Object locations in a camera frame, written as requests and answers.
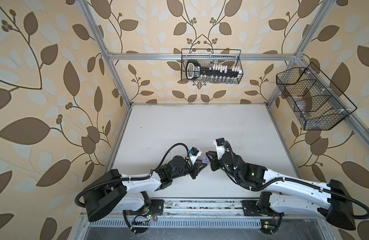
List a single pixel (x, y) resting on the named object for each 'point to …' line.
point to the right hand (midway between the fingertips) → (207, 155)
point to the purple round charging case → (205, 159)
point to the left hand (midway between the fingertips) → (206, 163)
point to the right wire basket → (316, 102)
